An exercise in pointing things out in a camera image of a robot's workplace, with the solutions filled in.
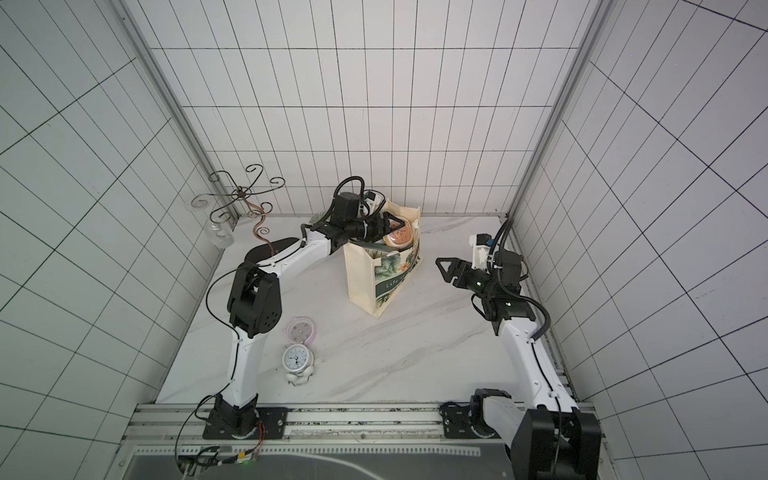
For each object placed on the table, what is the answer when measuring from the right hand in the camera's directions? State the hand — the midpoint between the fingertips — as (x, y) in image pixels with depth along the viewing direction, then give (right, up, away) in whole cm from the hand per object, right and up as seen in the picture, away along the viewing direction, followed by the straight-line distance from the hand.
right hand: (448, 257), depth 80 cm
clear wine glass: (-69, +7, +10) cm, 70 cm away
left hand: (-14, +7, +9) cm, 18 cm away
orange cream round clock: (-12, +6, +10) cm, 17 cm away
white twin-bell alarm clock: (-41, -29, -1) cm, 50 cm away
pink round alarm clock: (-43, -22, +7) cm, 49 cm away
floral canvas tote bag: (-20, -4, -1) cm, 20 cm away
